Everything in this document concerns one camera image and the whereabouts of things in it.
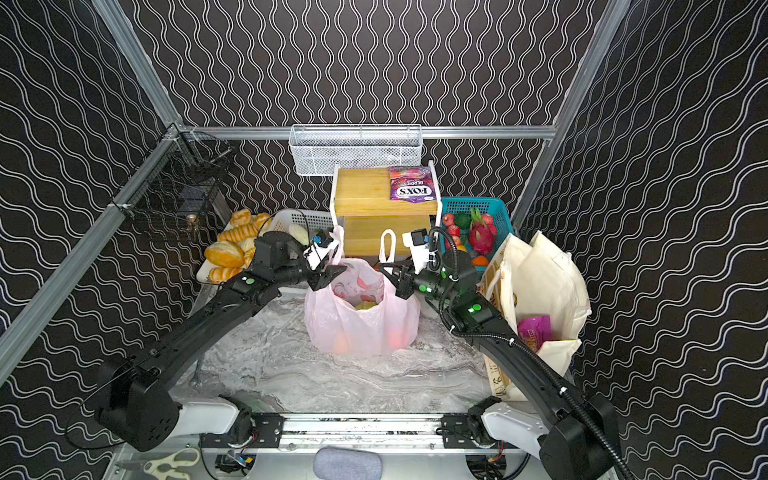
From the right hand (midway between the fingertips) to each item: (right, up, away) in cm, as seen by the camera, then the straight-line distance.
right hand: (380, 267), depth 70 cm
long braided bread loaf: (-54, -4, +31) cm, 62 cm away
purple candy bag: (+39, -16, +6) cm, 43 cm away
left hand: (-9, +2, +6) cm, 11 cm away
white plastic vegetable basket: (-29, +17, +51) cm, 61 cm away
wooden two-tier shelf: (-5, +17, +10) cm, 20 cm away
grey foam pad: (-10, -44, -2) cm, 46 cm away
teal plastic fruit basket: (+27, +16, +39) cm, 51 cm away
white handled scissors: (-49, -47, 0) cm, 68 cm away
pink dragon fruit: (+35, +10, +33) cm, 49 cm away
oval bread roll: (-55, +3, +33) cm, 64 cm away
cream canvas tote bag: (+42, -4, +13) cm, 45 cm away
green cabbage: (-5, -12, +19) cm, 23 cm away
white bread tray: (-62, -4, +34) cm, 71 cm away
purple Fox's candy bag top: (+9, +22, +10) cm, 25 cm away
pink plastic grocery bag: (-5, -11, +2) cm, 13 cm away
